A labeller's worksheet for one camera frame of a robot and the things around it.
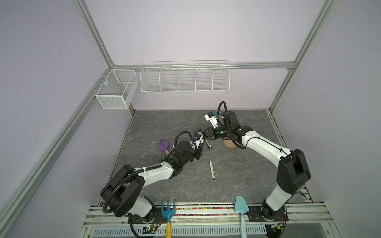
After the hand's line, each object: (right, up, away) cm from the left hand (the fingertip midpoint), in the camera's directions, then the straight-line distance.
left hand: (203, 141), depth 84 cm
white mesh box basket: (-58, +34, +19) cm, 70 cm away
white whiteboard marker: (+6, -18, +5) cm, 20 cm away
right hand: (-2, +4, -3) cm, 5 cm away
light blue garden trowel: (+19, -32, -10) cm, 38 cm away
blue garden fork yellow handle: (-18, -35, -10) cm, 40 cm away
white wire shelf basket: (-12, +42, +16) cm, 47 cm away
